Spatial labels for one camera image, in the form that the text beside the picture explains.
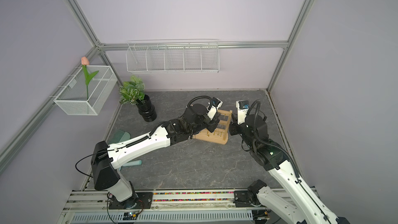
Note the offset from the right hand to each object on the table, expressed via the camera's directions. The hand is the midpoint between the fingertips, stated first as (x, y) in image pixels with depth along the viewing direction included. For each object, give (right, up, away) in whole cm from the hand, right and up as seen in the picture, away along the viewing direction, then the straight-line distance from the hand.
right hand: (233, 113), depth 69 cm
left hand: (-6, -1, +3) cm, 6 cm away
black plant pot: (-50, +1, +28) cm, 57 cm away
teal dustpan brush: (-66, -16, +28) cm, 73 cm away
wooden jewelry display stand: (-3, -16, +28) cm, 32 cm away
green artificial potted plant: (-53, +11, +15) cm, 56 cm away
